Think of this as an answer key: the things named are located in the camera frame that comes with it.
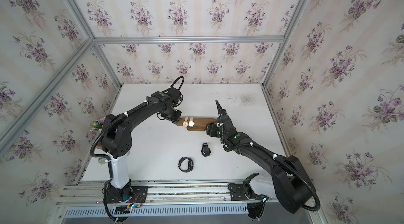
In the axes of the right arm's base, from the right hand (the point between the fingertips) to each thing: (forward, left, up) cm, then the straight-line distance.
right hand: (213, 126), depth 86 cm
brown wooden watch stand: (+3, +8, -1) cm, 8 cm away
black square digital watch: (-12, +4, -4) cm, 14 cm away
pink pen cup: (-3, +62, +5) cm, 62 cm away
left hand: (+6, +22, -2) cm, 23 cm away
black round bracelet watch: (-19, +12, -6) cm, 23 cm away
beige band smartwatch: (+2, +12, 0) cm, 13 cm away
